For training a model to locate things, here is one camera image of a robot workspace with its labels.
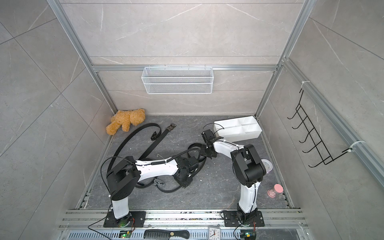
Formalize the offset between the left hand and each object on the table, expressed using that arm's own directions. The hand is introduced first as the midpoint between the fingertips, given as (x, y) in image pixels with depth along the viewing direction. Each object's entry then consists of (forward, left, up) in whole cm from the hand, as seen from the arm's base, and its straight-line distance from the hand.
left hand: (187, 181), depth 86 cm
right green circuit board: (-26, -30, -2) cm, 40 cm away
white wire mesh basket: (+59, +6, +29) cm, 66 cm away
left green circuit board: (-24, +31, -1) cm, 39 cm away
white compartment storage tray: (+35, -36, +3) cm, 50 cm away
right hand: (+18, -12, 0) cm, 22 cm away
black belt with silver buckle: (-2, +16, +4) cm, 17 cm away
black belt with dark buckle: (+32, +22, +1) cm, 38 cm away
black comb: (-25, +11, 0) cm, 27 cm away
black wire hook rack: (+7, -60, +31) cm, 68 cm away
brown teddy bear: (+45, +46, +9) cm, 64 cm away
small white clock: (-25, -13, +2) cm, 28 cm away
